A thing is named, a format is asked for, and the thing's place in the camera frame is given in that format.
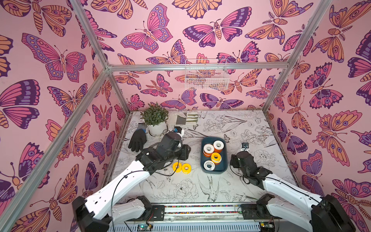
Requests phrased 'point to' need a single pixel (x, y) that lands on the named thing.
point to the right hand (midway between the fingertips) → (235, 155)
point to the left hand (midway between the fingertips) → (189, 148)
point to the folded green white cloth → (187, 118)
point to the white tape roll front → (209, 165)
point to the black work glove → (138, 138)
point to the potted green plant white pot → (155, 117)
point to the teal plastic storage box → (221, 167)
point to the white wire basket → (206, 74)
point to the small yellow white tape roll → (216, 160)
